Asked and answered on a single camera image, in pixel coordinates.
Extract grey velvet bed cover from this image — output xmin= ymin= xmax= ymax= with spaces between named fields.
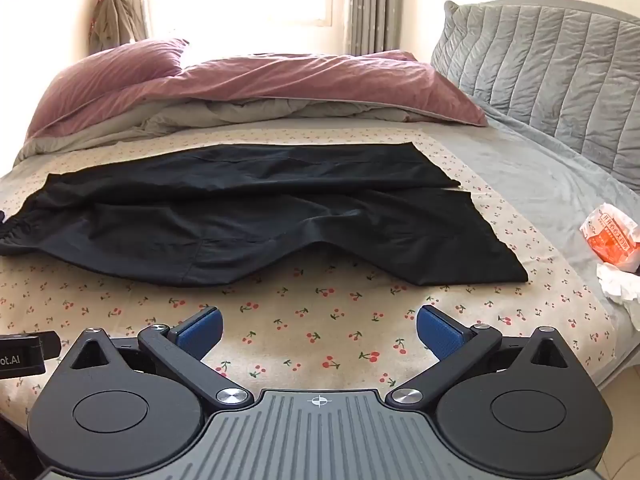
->
xmin=410 ymin=97 xmax=640 ymax=391

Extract pink and grey duvet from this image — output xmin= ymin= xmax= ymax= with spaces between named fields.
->
xmin=15 ymin=50 xmax=488 ymax=161

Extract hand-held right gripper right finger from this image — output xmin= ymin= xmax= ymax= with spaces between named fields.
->
xmin=387 ymin=305 xmax=586 ymax=406

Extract grey pleated curtain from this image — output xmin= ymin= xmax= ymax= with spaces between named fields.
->
xmin=342 ymin=0 xmax=402 ymax=56

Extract pink pillow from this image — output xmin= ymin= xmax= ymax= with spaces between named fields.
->
xmin=26 ymin=37 xmax=191 ymax=140

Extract orange snack packet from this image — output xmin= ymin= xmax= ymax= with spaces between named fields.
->
xmin=580 ymin=202 xmax=640 ymax=266

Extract black pants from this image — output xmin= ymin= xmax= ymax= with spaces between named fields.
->
xmin=0 ymin=142 xmax=530 ymax=288

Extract cherry print bed sheet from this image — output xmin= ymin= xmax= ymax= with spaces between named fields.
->
xmin=0 ymin=120 xmax=617 ymax=411

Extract white crumpled tissue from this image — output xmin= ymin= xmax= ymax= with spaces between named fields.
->
xmin=596 ymin=261 xmax=640 ymax=307

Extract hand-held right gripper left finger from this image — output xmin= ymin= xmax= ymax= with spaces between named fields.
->
xmin=50 ymin=307 xmax=253 ymax=411

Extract grey quilted headboard cover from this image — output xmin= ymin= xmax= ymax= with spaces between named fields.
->
xmin=430 ymin=0 xmax=640 ymax=191

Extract hanging grey jacket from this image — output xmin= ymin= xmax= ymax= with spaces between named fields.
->
xmin=92 ymin=0 xmax=147 ymax=55

